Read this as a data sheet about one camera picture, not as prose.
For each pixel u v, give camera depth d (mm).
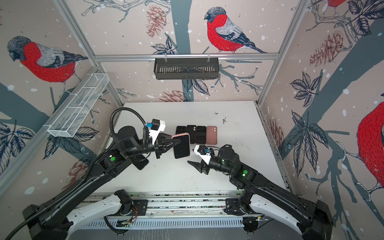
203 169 598
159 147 520
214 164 598
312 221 401
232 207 728
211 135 1014
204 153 562
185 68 1067
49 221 380
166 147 566
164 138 567
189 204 764
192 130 1053
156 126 504
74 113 748
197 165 603
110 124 456
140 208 731
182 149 611
